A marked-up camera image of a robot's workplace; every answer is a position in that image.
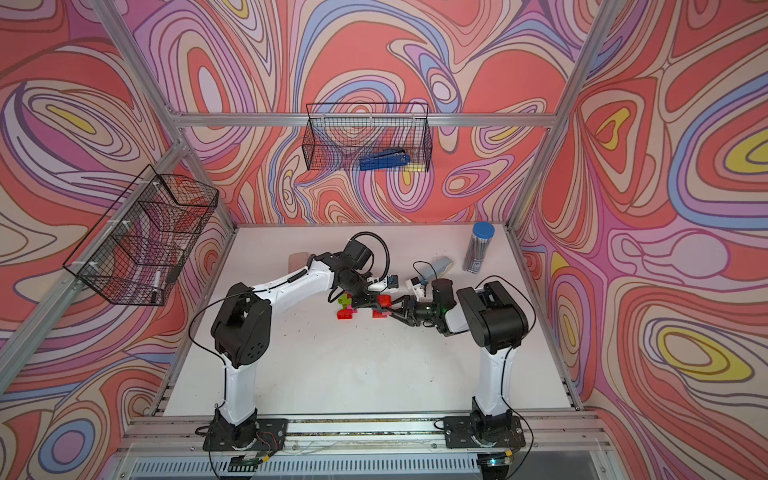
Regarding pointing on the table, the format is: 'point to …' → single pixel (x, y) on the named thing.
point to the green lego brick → (344, 300)
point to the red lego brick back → (378, 315)
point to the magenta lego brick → (351, 310)
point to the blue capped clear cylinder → (478, 247)
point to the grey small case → (443, 265)
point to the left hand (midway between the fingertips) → (380, 298)
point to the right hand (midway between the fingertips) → (390, 318)
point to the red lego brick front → (385, 300)
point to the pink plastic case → (297, 261)
